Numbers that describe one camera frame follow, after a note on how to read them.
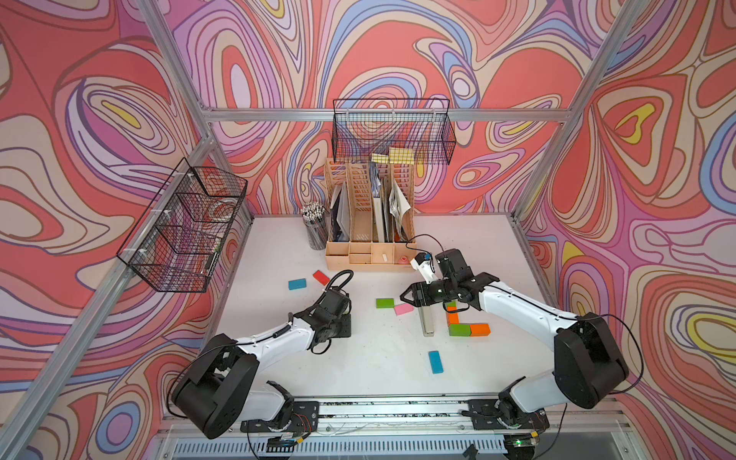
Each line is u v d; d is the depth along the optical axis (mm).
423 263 781
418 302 753
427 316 885
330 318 679
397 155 822
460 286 658
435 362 822
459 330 879
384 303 938
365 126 957
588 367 429
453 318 908
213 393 419
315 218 960
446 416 750
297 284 1011
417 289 749
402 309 926
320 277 1015
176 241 735
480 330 863
